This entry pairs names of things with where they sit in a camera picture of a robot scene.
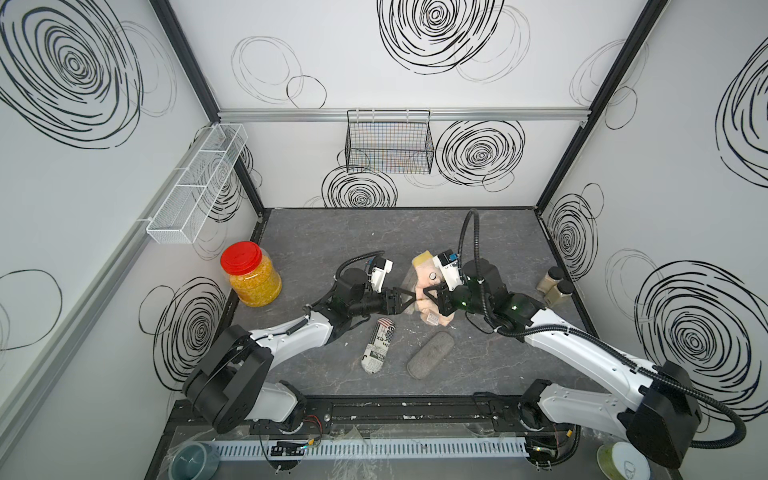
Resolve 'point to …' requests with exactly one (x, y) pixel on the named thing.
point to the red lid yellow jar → (253, 276)
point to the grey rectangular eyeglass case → (409, 285)
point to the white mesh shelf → (187, 204)
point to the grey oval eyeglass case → (433, 352)
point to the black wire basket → (389, 142)
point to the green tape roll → (620, 460)
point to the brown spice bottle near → (562, 289)
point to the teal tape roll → (193, 461)
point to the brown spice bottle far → (553, 275)
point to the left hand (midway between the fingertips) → (411, 299)
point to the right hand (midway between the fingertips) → (428, 290)
